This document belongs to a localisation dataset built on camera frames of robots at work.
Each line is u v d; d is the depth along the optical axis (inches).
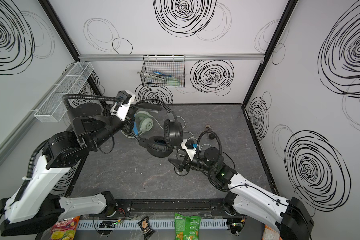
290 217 15.8
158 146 19.6
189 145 22.1
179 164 23.3
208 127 40.2
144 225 26.7
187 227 25.8
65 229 25.7
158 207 29.6
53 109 28.3
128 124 18.2
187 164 23.2
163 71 35.0
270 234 25.6
